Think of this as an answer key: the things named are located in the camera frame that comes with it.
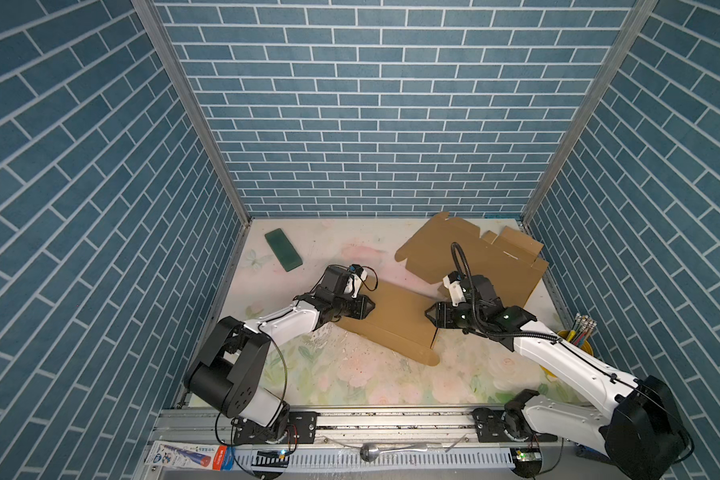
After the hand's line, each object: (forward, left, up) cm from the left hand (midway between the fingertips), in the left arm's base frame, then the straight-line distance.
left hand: (371, 305), depth 89 cm
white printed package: (-35, +43, -7) cm, 56 cm away
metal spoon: (-36, +1, -5) cm, 36 cm away
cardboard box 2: (+23, -52, -8) cm, 57 cm away
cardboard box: (-1, -9, -10) cm, 13 cm away
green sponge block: (+27, +33, -7) cm, 43 cm away
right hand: (-5, -16, +5) cm, 17 cm away
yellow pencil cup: (-13, -53, +9) cm, 55 cm away
